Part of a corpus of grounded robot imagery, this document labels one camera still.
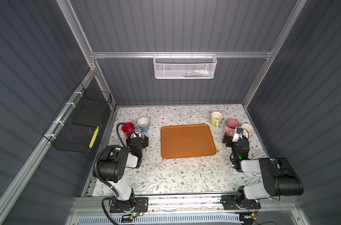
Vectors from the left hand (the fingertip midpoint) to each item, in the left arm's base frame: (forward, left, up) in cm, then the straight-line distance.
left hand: (138, 136), depth 95 cm
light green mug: (+12, -55, +4) cm, 57 cm away
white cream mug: (0, -72, +4) cm, 72 cm away
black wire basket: (-7, +27, +22) cm, 36 cm away
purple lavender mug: (-5, 0, +9) cm, 11 cm away
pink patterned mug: (+3, -63, +5) cm, 63 cm away
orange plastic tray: (0, -35, -5) cm, 35 cm away
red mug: (+3, +8, +3) cm, 9 cm away
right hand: (-2, -65, +5) cm, 65 cm away
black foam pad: (+1, +24, +22) cm, 32 cm away
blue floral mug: (+11, -2, 0) cm, 11 cm away
